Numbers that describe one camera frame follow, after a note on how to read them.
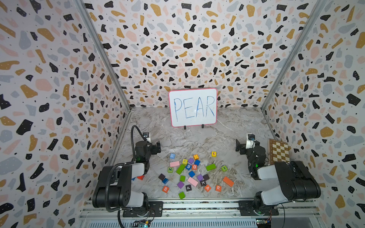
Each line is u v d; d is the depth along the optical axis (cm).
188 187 80
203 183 82
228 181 83
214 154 93
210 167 89
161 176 85
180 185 82
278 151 93
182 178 84
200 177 85
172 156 92
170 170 86
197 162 90
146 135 81
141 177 83
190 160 92
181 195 79
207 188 80
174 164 90
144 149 71
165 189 80
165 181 84
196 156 92
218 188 80
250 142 80
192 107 103
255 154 71
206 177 85
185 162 88
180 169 88
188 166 88
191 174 86
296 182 45
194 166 88
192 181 83
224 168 87
